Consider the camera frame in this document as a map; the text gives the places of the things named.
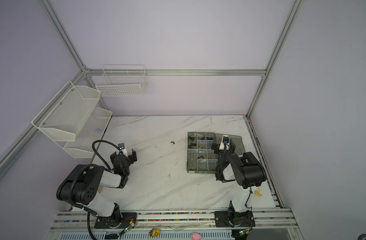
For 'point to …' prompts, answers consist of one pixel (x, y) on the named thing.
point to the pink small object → (195, 236)
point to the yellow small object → (154, 232)
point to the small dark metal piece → (172, 142)
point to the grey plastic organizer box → (200, 157)
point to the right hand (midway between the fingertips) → (223, 138)
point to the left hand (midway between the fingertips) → (123, 151)
